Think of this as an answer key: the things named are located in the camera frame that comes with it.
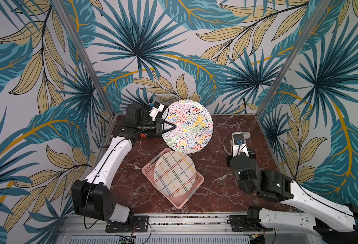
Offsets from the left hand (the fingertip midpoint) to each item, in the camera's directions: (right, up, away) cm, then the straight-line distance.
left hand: (174, 128), depth 68 cm
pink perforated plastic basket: (+2, -38, +10) cm, 39 cm away
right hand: (+26, -6, -6) cm, 27 cm away
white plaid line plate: (0, -25, +17) cm, 31 cm away
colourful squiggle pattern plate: (+9, +1, +3) cm, 10 cm away
